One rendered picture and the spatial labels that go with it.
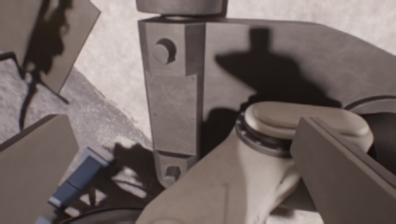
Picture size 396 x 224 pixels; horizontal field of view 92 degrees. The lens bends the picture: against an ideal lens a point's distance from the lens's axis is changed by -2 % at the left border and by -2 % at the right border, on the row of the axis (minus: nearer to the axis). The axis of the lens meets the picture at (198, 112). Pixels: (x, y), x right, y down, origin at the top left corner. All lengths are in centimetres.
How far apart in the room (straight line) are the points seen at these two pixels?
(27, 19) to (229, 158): 82
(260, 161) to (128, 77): 56
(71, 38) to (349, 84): 81
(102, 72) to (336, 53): 70
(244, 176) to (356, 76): 33
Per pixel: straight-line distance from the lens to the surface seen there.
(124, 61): 74
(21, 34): 98
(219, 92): 48
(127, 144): 93
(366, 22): 69
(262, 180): 31
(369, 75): 53
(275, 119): 35
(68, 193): 100
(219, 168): 31
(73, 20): 80
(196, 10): 44
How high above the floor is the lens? 61
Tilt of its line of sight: 58 degrees down
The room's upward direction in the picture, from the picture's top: 159 degrees counter-clockwise
